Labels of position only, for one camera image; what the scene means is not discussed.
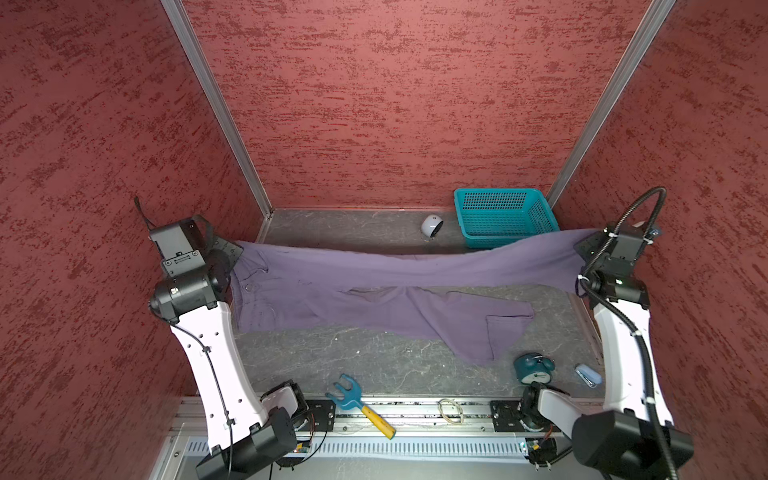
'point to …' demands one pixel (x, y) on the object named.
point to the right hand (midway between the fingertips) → (593, 244)
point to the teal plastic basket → (490, 218)
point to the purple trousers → (443, 292)
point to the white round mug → (431, 225)
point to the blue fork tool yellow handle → (351, 400)
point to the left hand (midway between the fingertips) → (230, 255)
